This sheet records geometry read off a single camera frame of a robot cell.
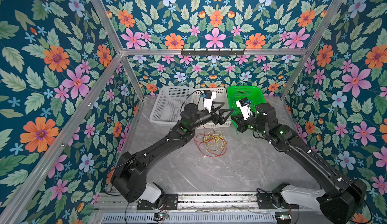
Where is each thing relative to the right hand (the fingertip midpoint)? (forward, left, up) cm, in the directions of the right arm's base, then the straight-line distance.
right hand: (236, 113), depth 73 cm
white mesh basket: (+25, +46, -27) cm, 59 cm away
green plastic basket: (+40, -7, -24) cm, 47 cm away
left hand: (-2, +4, +7) cm, 9 cm away
